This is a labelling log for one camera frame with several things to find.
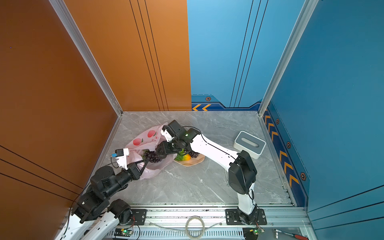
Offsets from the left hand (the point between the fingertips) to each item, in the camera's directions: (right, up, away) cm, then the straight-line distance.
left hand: (149, 160), depth 68 cm
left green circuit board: (-11, -35, +2) cm, 37 cm away
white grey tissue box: (+55, +5, +29) cm, 62 cm away
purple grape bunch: (-6, -3, +23) cm, 24 cm away
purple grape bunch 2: (+20, -2, +23) cm, 31 cm away
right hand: (+3, +2, +9) cm, 10 cm away
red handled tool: (+72, -36, 0) cm, 80 cm away
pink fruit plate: (+19, -6, +23) cm, 31 cm away
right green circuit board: (+50, -34, +2) cm, 60 cm away
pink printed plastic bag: (-9, +6, +25) cm, 27 cm away
